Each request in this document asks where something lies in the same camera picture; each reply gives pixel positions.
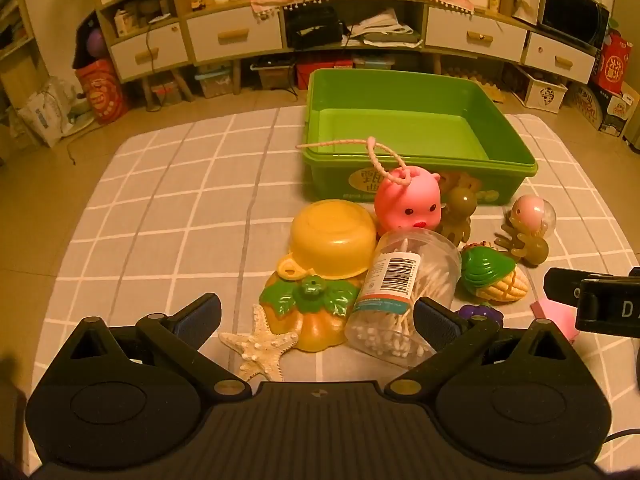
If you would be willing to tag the wooden side shelf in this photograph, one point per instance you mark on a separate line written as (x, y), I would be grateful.
(20, 60)

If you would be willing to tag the black cloth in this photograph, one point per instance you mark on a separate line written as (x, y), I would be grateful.
(80, 45)

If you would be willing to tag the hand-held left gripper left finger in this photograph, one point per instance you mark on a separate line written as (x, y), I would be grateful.
(197, 322)

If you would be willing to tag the green plastic bin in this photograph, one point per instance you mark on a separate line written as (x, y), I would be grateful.
(400, 125)

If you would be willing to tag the pink block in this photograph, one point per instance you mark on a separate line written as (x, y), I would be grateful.
(555, 317)

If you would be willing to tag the grey checked tablecloth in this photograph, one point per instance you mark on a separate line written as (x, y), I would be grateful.
(175, 210)

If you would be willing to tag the red box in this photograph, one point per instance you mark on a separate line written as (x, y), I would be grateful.
(325, 75)

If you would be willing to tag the clear cotton swab jar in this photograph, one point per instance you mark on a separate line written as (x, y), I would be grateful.
(390, 280)

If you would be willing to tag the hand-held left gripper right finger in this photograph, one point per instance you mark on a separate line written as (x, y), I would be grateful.
(435, 325)

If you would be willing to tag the egg tray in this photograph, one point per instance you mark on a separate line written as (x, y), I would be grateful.
(470, 77)

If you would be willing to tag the toy corn cob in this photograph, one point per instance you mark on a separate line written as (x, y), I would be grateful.
(500, 287)

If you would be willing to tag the folded clothes pile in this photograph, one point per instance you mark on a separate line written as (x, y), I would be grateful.
(385, 27)

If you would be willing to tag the white plastic bag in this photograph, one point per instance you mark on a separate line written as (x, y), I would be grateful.
(47, 115)

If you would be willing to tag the black microwave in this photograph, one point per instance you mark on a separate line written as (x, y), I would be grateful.
(570, 12)

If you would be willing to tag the yellow plastic bowl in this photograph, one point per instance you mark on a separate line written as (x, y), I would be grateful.
(330, 235)

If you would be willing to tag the white carved box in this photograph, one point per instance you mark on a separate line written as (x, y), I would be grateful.
(547, 95)

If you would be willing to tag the orange toy pumpkin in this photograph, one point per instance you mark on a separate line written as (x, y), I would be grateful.
(310, 330)

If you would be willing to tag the pink clear capsule ball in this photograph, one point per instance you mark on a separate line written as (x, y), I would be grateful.
(535, 210)

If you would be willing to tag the pink pig toy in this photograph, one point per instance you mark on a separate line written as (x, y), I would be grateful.
(407, 200)

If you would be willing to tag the purple toy grapes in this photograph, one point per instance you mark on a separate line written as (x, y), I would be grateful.
(477, 311)

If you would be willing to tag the white drawer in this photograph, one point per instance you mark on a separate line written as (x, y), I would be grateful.
(232, 35)
(147, 52)
(557, 60)
(475, 35)

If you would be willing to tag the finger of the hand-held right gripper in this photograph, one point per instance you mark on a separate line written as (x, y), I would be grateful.
(560, 285)

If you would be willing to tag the red gift bag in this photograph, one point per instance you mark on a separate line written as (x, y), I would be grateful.
(102, 95)
(612, 65)

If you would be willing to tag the olive octopus toy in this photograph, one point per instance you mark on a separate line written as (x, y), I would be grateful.
(457, 210)
(532, 250)

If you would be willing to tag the cardboard box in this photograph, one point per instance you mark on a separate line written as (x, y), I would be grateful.
(615, 112)

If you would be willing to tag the black bag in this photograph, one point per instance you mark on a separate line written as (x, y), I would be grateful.
(315, 27)

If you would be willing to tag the pale starfish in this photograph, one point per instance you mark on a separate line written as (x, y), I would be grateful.
(260, 347)

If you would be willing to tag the purple ball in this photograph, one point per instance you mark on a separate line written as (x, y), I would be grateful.
(95, 42)

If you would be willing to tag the clear storage box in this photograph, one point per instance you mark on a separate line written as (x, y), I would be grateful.
(212, 82)
(372, 62)

